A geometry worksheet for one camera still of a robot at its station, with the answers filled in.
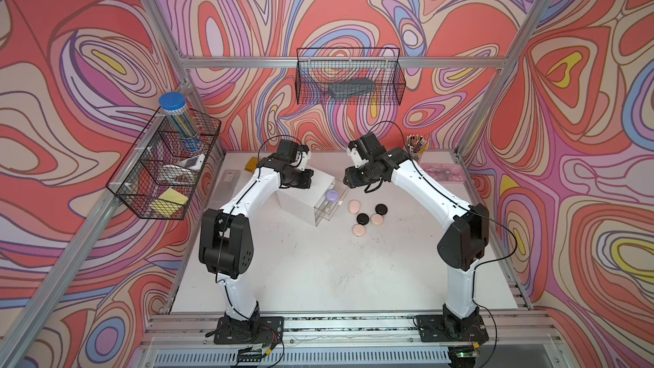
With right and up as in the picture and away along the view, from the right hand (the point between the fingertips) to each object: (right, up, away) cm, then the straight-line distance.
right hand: (353, 184), depth 87 cm
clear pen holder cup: (+27, +15, +15) cm, 35 cm away
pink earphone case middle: (+10, -14, +9) cm, 19 cm away
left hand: (-15, +1, +5) cm, 15 cm away
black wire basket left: (-60, +2, -12) cm, 61 cm away
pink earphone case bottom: (+3, -17, +7) cm, 19 cm away
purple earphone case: (-7, -4, +5) cm, 10 cm away
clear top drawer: (-10, -10, +9) cm, 17 cm away
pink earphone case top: (+2, -10, +12) cm, 16 cm away
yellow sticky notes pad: (-49, -4, -23) cm, 54 cm away
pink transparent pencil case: (+43, +4, +25) cm, 50 cm away
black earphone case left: (+5, -14, +10) cm, 18 cm away
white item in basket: (-48, +7, -13) cm, 51 cm away
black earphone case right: (+12, -10, +12) cm, 20 cm away
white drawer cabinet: (-18, -6, -1) cm, 19 cm away
